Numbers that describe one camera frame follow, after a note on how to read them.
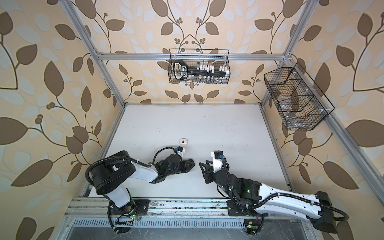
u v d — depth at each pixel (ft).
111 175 1.52
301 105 2.40
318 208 1.48
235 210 2.41
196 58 2.98
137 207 2.42
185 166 2.58
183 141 3.16
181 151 2.74
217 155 1.99
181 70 2.76
